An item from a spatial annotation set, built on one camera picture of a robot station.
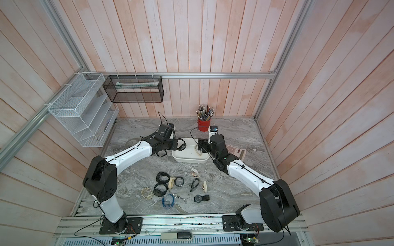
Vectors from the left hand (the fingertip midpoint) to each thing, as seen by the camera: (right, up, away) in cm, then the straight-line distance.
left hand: (175, 144), depth 91 cm
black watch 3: (-8, -25, -8) cm, 27 cm away
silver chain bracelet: (+1, -27, -8) cm, 28 cm away
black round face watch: (+14, -29, -10) cm, 33 cm away
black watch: (+5, -1, -1) cm, 5 cm away
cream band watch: (-12, -27, -11) cm, 32 cm away
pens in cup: (+19, +21, +11) cm, 30 cm away
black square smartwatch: (+3, -21, -4) cm, 22 cm away
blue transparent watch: (-3, -30, -10) cm, 31 cm away
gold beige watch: (+15, -7, +7) cm, 19 cm away
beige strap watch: (-1, -20, -7) cm, 22 cm away
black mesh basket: (-30, +38, +14) cm, 50 cm away
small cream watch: (+17, -22, -11) cm, 30 cm away
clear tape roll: (-32, +1, +12) cm, 34 cm away
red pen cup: (+18, +12, +18) cm, 29 cm away
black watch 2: (-6, -18, -2) cm, 19 cm away
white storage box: (+10, -7, +9) cm, 15 cm away
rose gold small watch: (+12, -16, -5) cm, 20 cm away
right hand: (+17, +4, -5) cm, 19 cm away
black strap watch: (+12, -22, -4) cm, 26 cm away
